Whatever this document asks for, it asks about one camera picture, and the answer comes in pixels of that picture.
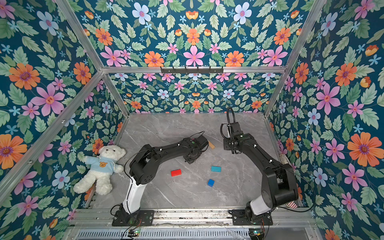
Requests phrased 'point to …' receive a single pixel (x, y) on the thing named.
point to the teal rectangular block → (216, 168)
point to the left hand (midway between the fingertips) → (200, 156)
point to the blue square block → (211, 182)
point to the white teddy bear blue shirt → (102, 166)
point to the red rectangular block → (176, 172)
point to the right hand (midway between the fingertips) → (229, 143)
